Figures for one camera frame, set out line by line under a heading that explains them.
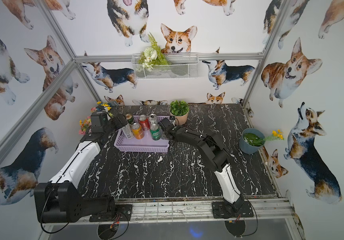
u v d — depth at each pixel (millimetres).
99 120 618
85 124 920
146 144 957
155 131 949
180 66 924
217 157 557
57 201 400
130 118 993
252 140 923
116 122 747
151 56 776
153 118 957
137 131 961
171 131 735
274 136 818
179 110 1005
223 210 733
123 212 738
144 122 1005
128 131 972
